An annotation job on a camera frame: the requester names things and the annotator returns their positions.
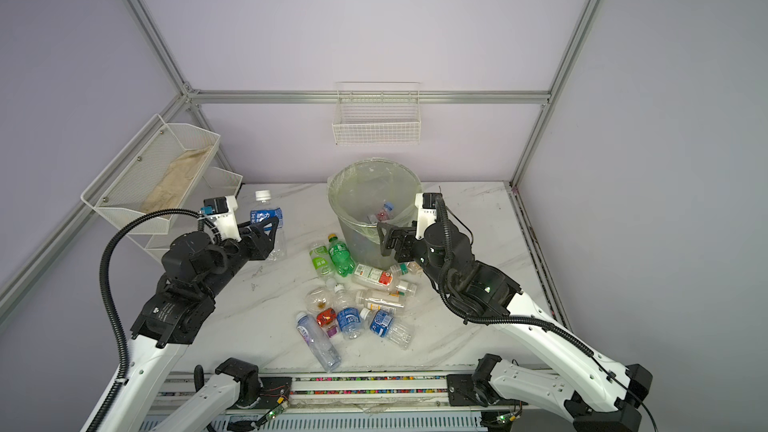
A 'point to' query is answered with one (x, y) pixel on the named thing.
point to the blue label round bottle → (348, 316)
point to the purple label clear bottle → (317, 342)
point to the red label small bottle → (325, 318)
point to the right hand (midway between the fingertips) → (390, 224)
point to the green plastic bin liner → (360, 187)
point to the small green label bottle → (322, 262)
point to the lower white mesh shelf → (215, 183)
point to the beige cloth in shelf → (181, 177)
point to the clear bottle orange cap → (377, 296)
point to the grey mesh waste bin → (363, 249)
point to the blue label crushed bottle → (384, 323)
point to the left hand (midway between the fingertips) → (268, 222)
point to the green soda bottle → (341, 257)
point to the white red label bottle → (373, 276)
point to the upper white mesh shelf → (158, 170)
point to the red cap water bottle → (382, 216)
